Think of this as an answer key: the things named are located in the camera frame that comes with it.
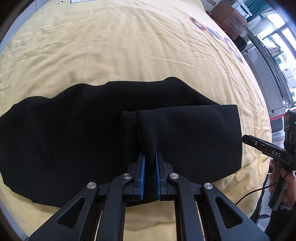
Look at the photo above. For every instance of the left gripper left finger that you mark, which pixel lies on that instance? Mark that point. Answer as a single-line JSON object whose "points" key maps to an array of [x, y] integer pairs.
{"points": [[97, 212]]}

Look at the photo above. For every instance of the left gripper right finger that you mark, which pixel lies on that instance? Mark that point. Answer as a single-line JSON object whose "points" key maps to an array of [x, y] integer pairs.
{"points": [[202, 212]]}

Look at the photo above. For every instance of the black pants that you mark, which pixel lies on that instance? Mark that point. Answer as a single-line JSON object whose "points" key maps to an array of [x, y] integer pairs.
{"points": [[53, 147]]}

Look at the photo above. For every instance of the long window desk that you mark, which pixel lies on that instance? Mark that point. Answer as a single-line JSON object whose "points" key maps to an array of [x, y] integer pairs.
{"points": [[270, 78]]}

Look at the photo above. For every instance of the black bag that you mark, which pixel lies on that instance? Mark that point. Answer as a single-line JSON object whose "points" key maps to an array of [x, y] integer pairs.
{"points": [[241, 42]]}

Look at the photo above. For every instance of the brown wooden drawer cabinet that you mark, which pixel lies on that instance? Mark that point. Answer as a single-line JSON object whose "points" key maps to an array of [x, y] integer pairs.
{"points": [[229, 20]]}

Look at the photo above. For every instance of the yellow dino print bedsheet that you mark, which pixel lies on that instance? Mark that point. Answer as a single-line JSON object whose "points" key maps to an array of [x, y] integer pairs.
{"points": [[95, 42]]}

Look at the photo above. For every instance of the red metal frame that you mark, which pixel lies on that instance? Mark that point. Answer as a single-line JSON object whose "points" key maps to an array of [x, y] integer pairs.
{"points": [[277, 117]]}

